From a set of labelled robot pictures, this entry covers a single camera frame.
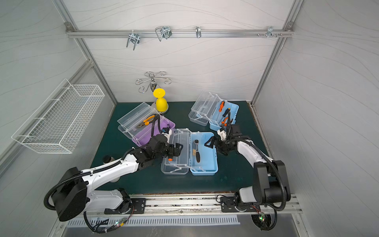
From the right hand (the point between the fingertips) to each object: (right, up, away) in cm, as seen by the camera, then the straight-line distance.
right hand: (210, 147), depth 87 cm
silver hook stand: (-37, +40, +8) cm, 55 cm away
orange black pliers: (-42, +15, +11) cm, 46 cm away
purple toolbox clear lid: (-47, +13, +6) cm, 49 cm away
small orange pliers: (+12, +13, +21) cm, 27 cm away
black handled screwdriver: (+15, +22, +25) cm, 37 cm away
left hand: (-20, +1, -6) cm, 21 cm away
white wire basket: (-75, +14, -18) cm, 78 cm away
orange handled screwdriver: (+11, +26, +21) cm, 35 cm away
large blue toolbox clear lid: (-19, -8, -9) cm, 22 cm away
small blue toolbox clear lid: (-4, +22, +14) cm, 26 cm away
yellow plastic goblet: (-32, +27, +9) cm, 43 cm away
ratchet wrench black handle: (-8, -5, -5) cm, 10 cm away
